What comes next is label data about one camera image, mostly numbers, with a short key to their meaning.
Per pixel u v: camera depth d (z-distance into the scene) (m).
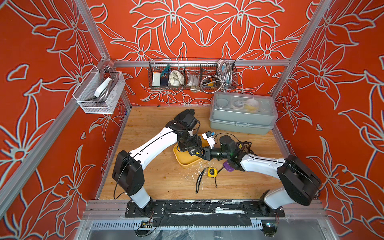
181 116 1.13
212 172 0.83
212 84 0.88
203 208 0.74
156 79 0.90
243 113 0.91
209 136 0.74
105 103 0.67
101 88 0.69
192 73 0.96
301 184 0.43
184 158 0.89
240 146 0.94
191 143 0.71
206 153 0.73
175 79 0.90
